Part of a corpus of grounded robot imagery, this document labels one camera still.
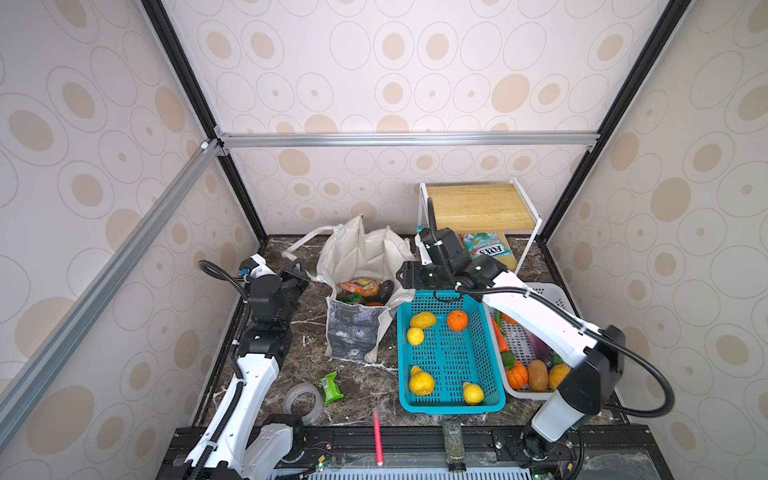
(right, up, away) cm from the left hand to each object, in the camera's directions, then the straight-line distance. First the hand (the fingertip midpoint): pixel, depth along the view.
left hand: (311, 253), depth 73 cm
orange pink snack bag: (+11, -9, +20) cm, 25 cm away
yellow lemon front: (+41, -37, +5) cm, 55 cm away
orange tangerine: (+40, -20, +19) cm, 49 cm away
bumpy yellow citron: (+30, -20, +19) cm, 40 cm away
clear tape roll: (-1, -42, +4) cm, 42 cm away
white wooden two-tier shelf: (+50, +13, +9) cm, 52 cm away
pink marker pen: (+16, -46, +2) cm, 49 cm away
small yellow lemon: (+27, -24, +16) cm, 40 cm away
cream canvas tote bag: (+10, -20, +5) cm, 23 cm away
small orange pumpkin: (+53, -32, +7) cm, 63 cm away
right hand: (+24, -5, +4) cm, 25 cm away
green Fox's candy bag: (+47, +4, +20) cm, 51 cm away
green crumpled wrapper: (+4, -37, +8) cm, 38 cm away
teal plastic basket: (+36, -31, +15) cm, 50 cm away
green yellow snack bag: (+9, -13, +14) cm, 21 cm away
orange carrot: (+52, -26, +13) cm, 59 cm away
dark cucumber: (+18, -10, +22) cm, 30 cm away
